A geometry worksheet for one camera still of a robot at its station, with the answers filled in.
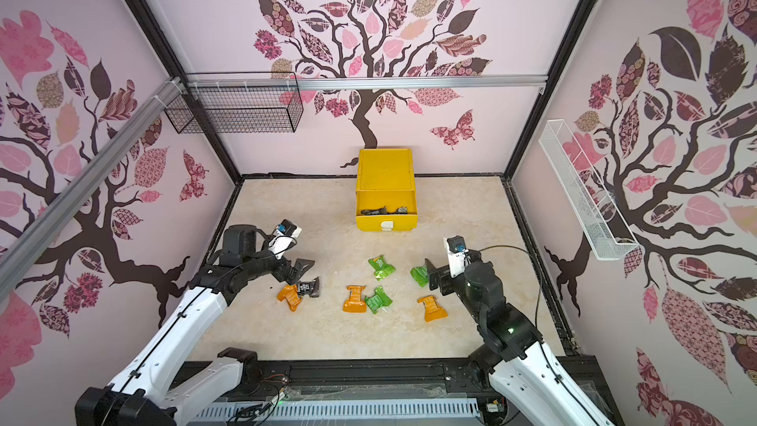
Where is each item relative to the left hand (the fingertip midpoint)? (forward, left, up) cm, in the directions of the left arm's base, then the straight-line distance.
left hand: (298, 258), depth 79 cm
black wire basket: (+87, +48, -9) cm, 100 cm away
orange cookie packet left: (-5, +5, -14) cm, 16 cm away
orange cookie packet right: (-10, -38, -15) cm, 42 cm away
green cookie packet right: (+2, -35, -15) cm, 38 cm away
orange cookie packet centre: (-8, -15, -14) cm, 22 cm away
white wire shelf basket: (-1, -75, +16) cm, 76 cm away
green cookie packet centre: (-7, -22, -14) cm, 27 cm away
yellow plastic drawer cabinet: (+21, -24, +3) cm, 32 cm away
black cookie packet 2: (-2, -1, -15) cm, 15 cm away
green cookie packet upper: (+4, -23, -14) cm, 27 cm away
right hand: (-3, -40, +4) cm, 40 cm away
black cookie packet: (+16, -30, 0) cm, 34 cm away
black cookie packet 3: (+16, -22, +1) cm, 27 cm away
